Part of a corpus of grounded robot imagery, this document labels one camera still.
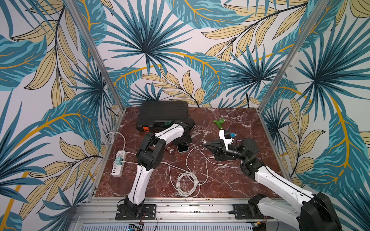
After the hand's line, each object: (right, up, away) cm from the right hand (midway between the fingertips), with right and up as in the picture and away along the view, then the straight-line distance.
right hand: (198, 152), depth 66 cm
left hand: (-7, 0, +33) cm, 33 cm away
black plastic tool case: (-29, +19, +43) cm, 55 cm away
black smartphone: (-7, -3, +27) cm, 28 cm away
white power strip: (-45, -14, +18) cm, 51 cm away
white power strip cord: (-48, +4, +32) cm, 58 cm away
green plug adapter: (-45, -7, +19) cm, 49 cm away
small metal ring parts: (-15, -5, +27) cm, 31 cm away
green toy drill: (+20, +13, +44) cm, 50 cm away
